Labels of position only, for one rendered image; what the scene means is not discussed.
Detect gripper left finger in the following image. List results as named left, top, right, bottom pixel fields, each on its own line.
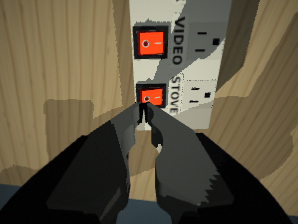
left=0, top=102, right=144, bottom=224

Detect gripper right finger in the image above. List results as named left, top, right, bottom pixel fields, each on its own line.
left=144, top=101, right=293, bottom=224

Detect white power strip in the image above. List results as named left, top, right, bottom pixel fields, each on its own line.
left=129, top=0, right=232, bottom=129

